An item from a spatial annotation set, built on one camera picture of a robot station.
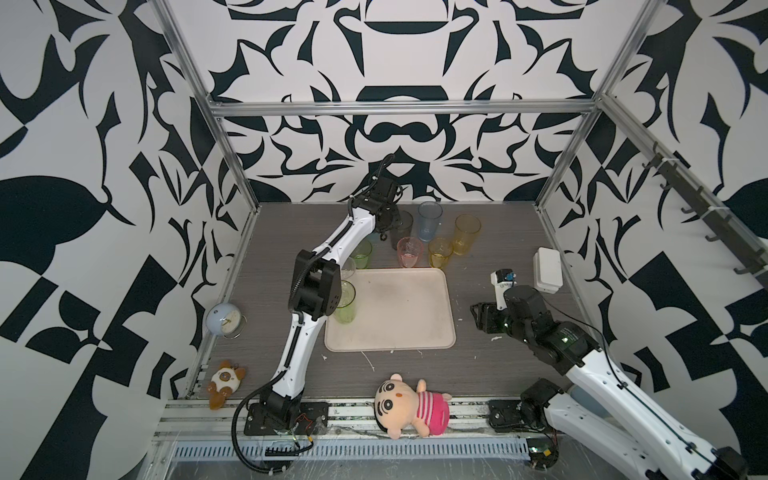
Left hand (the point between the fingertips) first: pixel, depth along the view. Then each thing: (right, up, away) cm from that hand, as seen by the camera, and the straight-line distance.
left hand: (393, 215), depth 100 cm
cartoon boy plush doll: (+1, -45, -31) cm, 55 cm away
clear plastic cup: (-14, -16, -10) cm, 23 cm away
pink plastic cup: (+5, -11, +2) cm, 13 cm away
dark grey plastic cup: (+4, -5, -1) cm, 6 cm away
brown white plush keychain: (-44, -44, -22) cm, 66 cm away
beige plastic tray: (+1, -30, -4) cm, 30 cm away
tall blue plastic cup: (+12, +1, +4) cm, 13 cm away
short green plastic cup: (-10, -13, +4) cm, 17 cm away
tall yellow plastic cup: (+23, -4, -4) cm, 24 cm away
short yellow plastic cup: (+16, -11, +1) cm, 19 cm away
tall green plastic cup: (-14, -27, -15) cm, 34 cm away
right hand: (+22, -24, -22) cm, 39 cm away
